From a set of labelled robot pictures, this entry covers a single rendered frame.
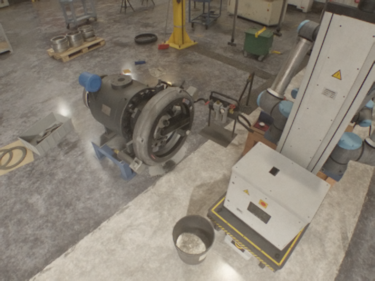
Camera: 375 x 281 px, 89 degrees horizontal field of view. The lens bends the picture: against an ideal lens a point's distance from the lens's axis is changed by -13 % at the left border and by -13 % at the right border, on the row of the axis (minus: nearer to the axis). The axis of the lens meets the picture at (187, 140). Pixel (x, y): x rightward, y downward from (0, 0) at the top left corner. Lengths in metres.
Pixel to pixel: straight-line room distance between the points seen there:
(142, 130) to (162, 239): 0.98
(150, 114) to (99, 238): 1.22
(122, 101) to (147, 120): 0.42
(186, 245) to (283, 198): 0.91
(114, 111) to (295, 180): 1.57
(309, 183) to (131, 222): 1.55
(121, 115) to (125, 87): 0.28
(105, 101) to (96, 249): 1.35
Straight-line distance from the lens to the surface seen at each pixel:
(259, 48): 4.91
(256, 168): 1.47
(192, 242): 1.92
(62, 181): 2.73
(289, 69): 1.75
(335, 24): 1.29
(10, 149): 3.55
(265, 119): 2.42
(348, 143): 1.64
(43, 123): 3.52
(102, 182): 2.52
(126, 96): 2.04
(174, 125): 1.95
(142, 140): 1.73
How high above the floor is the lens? 1.94
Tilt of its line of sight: 45 degrees down
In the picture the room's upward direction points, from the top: straight up
